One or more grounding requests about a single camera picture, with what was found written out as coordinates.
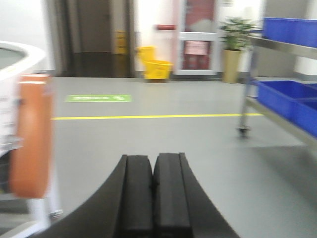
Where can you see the red door bar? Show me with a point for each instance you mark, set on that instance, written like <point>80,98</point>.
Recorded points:
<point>166,27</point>

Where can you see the orange cylinder capacitor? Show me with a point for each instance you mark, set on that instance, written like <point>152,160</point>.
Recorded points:
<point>32,136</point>

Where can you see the yellow mop bucket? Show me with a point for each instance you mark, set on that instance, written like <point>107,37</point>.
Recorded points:
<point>157,69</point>

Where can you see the blue plastic bin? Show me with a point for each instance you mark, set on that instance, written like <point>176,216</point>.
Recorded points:
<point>275,99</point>
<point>304,119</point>
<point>289,32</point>

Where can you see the white glazed door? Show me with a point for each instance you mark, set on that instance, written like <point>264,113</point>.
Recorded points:
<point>198,36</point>

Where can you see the yellow floor sign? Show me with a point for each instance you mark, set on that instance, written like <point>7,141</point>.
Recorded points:
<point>120,42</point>

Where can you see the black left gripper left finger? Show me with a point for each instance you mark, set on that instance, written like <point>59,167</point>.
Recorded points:
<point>136,198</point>

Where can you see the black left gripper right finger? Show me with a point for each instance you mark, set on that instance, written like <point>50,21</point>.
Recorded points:
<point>173,198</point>

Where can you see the steel rack on castors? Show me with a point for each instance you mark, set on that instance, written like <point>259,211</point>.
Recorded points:
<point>280,45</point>

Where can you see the potted plant in tall pot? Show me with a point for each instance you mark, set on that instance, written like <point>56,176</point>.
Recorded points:
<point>231,64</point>

